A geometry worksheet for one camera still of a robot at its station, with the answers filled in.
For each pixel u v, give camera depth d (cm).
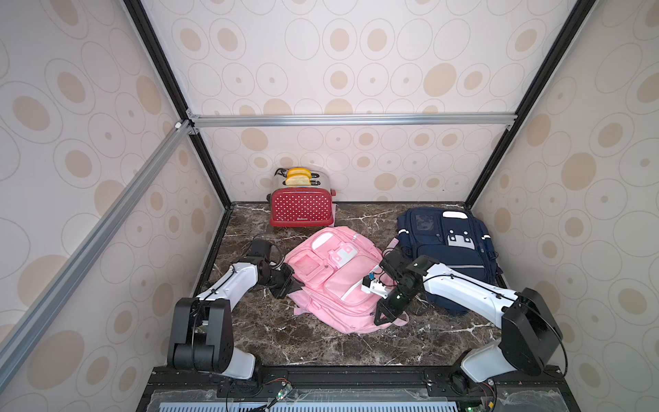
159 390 73
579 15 68
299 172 104
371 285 75
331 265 91
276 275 76
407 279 61
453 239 103
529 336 43
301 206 103
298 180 101
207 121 90
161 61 76
